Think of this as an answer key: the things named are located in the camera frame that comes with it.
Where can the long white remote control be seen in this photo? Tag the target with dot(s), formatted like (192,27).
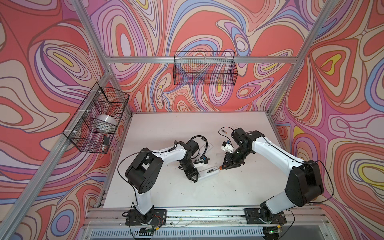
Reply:
(204,149)

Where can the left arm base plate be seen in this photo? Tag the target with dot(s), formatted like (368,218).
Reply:
(155,217)

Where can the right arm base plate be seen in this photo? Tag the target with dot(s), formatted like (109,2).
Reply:
(255,216)

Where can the back black wire basket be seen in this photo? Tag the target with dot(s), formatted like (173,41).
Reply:
(205,68)

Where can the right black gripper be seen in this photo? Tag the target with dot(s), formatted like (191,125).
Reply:
(231,163)

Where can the small black item in basket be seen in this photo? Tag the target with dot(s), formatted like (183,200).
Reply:
(106,140)

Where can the white bowl in basket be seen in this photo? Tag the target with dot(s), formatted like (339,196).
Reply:
(105,120)

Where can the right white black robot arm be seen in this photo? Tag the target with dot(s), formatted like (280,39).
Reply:
(304,182)

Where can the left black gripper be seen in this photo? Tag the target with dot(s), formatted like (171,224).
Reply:
(191,175)

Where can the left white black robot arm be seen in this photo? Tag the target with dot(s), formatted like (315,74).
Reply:
(145,168)

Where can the left black wire basket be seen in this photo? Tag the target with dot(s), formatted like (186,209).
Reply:
(93,127)

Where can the black wire basket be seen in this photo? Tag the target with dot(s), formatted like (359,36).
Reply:
(93,127)
(205,68)

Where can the small white remote control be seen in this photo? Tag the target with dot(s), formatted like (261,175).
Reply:
(204,173)

